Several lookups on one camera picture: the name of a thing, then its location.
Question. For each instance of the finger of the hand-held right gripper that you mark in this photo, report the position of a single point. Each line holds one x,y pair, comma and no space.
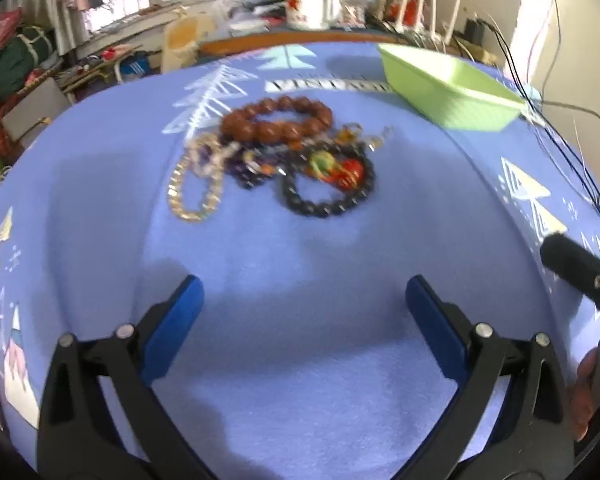
577,270

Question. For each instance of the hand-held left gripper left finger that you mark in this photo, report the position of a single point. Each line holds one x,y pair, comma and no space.
177,317

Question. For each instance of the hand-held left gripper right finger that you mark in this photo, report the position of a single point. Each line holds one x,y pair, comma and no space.
432,317

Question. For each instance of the light green plastic tray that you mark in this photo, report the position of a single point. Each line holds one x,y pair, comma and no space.
450,85

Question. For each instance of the person's right hand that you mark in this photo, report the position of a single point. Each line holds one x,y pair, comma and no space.
582,395

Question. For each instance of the blue printed tablecloth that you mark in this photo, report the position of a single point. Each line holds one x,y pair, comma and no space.
305,260

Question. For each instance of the grey panel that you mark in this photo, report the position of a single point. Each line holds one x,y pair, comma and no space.
35,107

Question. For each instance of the black power adapter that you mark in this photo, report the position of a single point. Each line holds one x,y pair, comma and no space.
476,30

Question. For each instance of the cream plastic chair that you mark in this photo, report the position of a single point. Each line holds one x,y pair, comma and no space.
185,42

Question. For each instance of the white router with antennas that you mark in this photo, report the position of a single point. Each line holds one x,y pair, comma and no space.
432,10

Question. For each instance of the dark green bag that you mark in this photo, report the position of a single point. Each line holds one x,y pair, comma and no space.
20,60

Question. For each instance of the clear plastic bag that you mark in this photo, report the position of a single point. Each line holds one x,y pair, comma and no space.
357,2

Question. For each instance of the white mug with red print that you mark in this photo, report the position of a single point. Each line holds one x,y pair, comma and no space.
307,7

